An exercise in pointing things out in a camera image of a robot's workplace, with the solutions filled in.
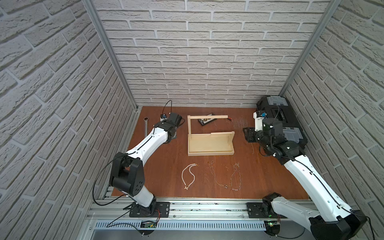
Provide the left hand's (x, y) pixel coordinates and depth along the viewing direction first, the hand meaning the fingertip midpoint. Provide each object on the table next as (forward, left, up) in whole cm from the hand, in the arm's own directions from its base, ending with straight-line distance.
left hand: (168, 131), depth 88 cm
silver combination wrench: (+21, +21, -13) cm, 33 cm away
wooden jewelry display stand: (-1, -29, -13) cm, 31 cm away
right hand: (-7, -44, +13) cm, 46 cm away
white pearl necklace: (-16, -13, -14) cm, 25 cm away
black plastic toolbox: (+20, -73, +2) cm, 76 cm away
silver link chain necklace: (-15, -42, -13) cm, 47 cm away
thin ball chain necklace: (-17, -26, -14) cm, 34 cm away
